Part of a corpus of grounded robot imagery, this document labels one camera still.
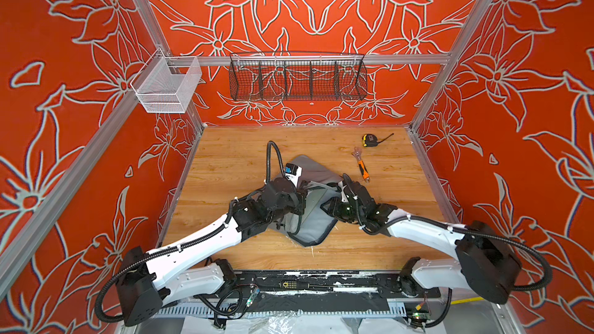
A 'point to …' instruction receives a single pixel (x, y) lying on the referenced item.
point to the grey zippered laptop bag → (309, 226)
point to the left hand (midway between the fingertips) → (309, 190)
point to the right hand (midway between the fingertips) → (321, 205)
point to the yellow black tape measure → (371, 140)
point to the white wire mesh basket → (162, 83)
